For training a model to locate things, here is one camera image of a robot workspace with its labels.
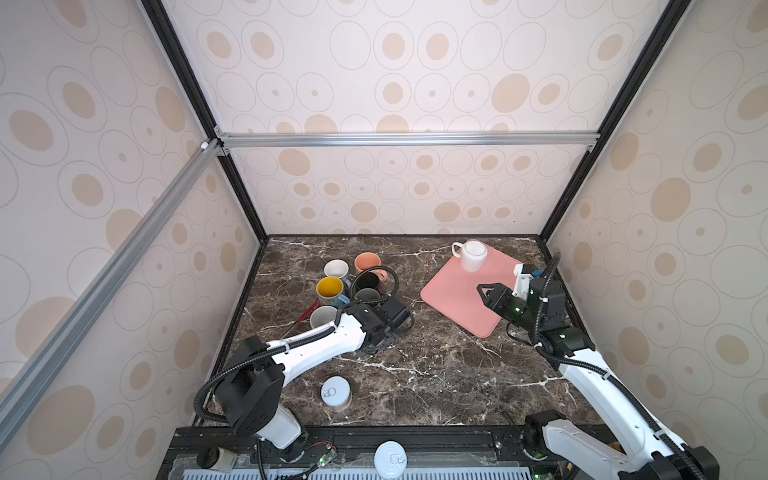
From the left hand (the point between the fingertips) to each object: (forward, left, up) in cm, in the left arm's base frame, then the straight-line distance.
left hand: (387, 337), depth 83 cm
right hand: (+8, -25, +13) cm, 29 cm away
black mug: (+19, +7, +1) cm, 20 cm away
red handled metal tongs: (+9, +26, -6) cm, 28 cm away
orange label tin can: (-14, +13, -3) cm, 20 cm away
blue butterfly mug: (+15, +18, 0) cm, 24 cm away
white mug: (+31, -29, -1) cm, 43 cm away
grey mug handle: (+13, +7, +2) cm, 15 cm away
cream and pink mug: (+30, +8, -3) cm, 32 cm away
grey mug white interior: (+26, +18, -2) cm, 32 cm away
